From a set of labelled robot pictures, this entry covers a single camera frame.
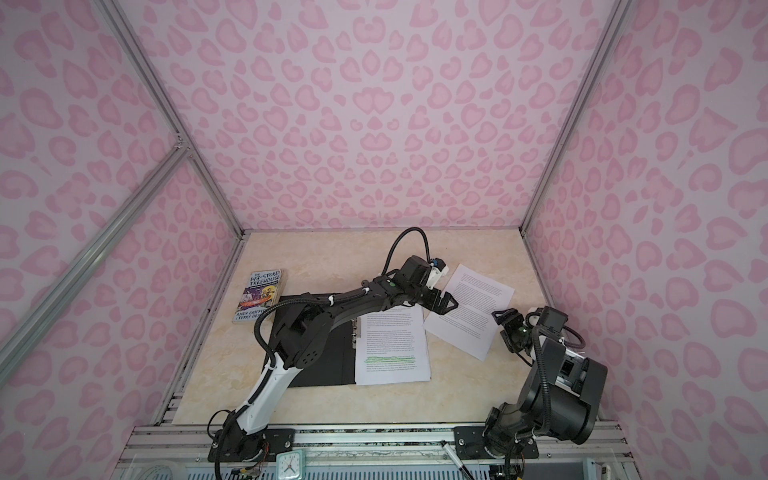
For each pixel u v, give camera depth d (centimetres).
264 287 101
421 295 82
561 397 45
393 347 89
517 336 81
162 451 74
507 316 84
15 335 51
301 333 60
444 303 84
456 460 70
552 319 72
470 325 95
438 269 86
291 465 69
